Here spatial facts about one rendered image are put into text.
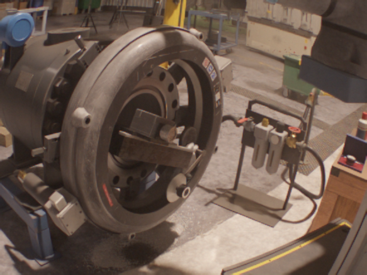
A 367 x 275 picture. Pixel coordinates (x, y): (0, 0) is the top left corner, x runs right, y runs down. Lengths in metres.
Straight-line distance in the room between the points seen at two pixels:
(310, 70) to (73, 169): 0.70
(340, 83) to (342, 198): 1.12
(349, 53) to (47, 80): 1.05
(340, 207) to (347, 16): 1.22
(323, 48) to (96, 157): 0.69
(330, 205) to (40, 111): 1.36
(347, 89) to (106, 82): 0.65
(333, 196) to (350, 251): 0.83
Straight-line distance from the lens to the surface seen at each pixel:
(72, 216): 1.13
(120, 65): 1.05
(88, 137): 1.03
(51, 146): 1.10
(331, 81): 0.74
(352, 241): 0.96
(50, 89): 1.34
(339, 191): 1.75
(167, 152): 1.28
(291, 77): 4.52
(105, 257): 1.64
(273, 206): 2.18
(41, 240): 1.55
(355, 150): 1.86
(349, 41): 0.74
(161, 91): 1.40
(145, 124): 1.11
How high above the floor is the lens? 1.10
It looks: 23 degrees down
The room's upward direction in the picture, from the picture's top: 6 degrees clockwise
